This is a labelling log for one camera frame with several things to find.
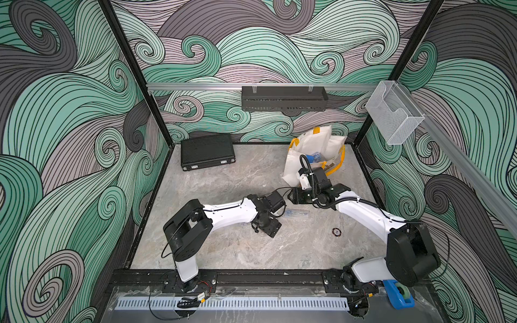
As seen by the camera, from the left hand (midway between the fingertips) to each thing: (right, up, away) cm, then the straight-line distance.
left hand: (269, 225), depth 84 cm
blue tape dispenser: (+43, -18, -17) cm, 50 cm away
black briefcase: (-33, +33, +28) cm, 54 cm away
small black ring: (+29, -3, +1) cm, 30 cm away
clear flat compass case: (+12, +4, +6) cm, 14 cm away
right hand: (+10, +12, +2) cm, 15 cm away
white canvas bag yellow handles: (+27, +39, +18) cm, 50 cm away
